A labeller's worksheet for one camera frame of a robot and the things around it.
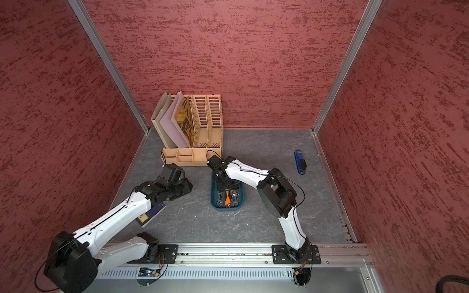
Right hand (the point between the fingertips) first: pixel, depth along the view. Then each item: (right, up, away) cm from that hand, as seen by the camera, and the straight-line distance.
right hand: (227, 192), depth 90 cm
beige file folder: (-32, +30, 0) cm, 44 cm away
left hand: (-17, +3, -7) cm, 19 cm away
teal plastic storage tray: (-6, 0, 0) cm, 6 cm away
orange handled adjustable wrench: (0, -4, -1) cm, 4 cm away
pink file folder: (-28, +29, +5) cm, 40 cm away
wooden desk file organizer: (-19, +41, +26) cm, 52 cm away
